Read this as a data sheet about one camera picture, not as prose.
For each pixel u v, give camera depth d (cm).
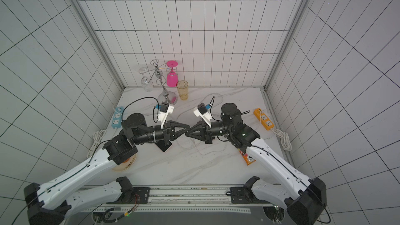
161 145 88
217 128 56
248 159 83
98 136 92
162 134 54
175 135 56
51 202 38
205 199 72
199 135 58
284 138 88
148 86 105
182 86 100
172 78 101
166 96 109
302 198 37
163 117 55
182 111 45
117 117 100
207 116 56
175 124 57
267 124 96
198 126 58
